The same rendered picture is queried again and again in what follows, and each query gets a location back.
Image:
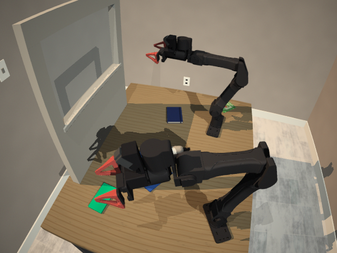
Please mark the green flat rectangular block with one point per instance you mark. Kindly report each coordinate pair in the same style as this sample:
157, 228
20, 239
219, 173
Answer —
97, 206

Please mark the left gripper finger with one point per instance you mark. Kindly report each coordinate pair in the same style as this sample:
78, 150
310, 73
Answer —
110, 194
109, 162

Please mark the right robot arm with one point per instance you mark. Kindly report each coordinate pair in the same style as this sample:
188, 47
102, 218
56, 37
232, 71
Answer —
183, 45

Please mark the blue flat rectangular pad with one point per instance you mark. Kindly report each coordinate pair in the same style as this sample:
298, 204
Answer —
150, 188

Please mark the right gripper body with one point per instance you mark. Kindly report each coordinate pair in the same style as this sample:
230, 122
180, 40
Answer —
161, 53

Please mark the dark blue book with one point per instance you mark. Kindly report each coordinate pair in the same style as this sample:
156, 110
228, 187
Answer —
174, 115

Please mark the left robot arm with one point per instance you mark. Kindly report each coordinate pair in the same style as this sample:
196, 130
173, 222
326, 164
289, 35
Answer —
195, 166

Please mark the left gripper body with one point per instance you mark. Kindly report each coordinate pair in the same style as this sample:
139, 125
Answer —
122, 186

